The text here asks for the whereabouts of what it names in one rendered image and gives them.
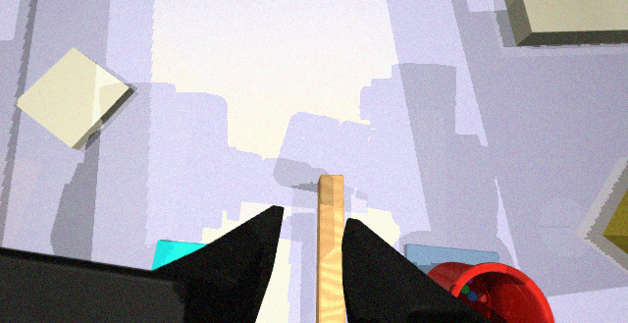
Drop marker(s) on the tan wooden flat bar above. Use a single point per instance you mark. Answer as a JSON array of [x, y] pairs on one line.
[[330, 305]]

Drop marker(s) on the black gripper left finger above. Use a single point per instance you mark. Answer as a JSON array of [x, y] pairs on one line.
[[222, 282]]

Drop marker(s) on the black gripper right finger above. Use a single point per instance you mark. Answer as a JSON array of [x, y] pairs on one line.
[[380, 285]]

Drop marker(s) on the dark red cup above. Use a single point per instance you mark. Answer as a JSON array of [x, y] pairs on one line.
[[512, 297]]

